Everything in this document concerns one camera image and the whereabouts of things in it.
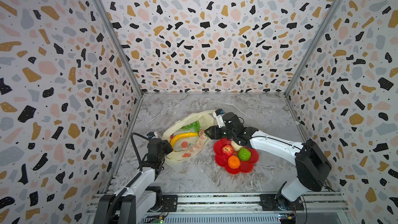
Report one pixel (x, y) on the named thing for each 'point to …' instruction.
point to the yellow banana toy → (180, 135)
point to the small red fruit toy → (171, 136)
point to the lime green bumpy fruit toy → (244, 154)
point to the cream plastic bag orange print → (189, 146)
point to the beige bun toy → (235, 146)
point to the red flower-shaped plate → (222, 160)
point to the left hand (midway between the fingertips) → (170, 141)
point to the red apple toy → (228, 150)
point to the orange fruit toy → (233, 162)
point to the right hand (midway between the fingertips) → (209, 130)
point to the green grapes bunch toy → (195, 125)
